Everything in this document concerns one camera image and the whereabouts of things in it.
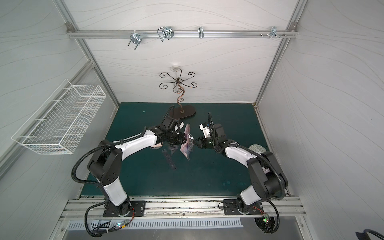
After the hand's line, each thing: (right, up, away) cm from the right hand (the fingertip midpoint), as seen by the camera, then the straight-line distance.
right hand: (194, 141), depth 87 cm
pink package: (-4, -4, +1) cm, 6 cm away
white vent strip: (-45, -39, -16) cm, 62 cm away
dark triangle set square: (-14, -6, +9) cm, 17 cm away
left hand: (-4, -1, +1) cm, 4 cm away
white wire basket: (-63, +11, -18) cm, 66 cm away
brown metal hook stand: (-11, +18, +27) cm, 35 cm away
